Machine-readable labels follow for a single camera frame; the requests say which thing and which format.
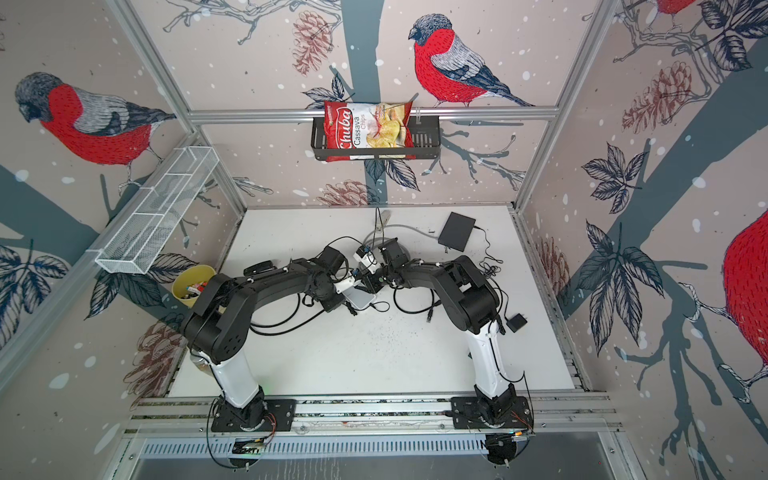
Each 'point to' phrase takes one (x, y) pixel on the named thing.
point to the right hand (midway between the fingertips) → (354, 291)
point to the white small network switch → (358, 297)
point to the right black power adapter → (517, 322)
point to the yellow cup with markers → (190, 281)
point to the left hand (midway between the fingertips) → (338, 299)
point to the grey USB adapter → (385, 218)
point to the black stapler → (259, 267)
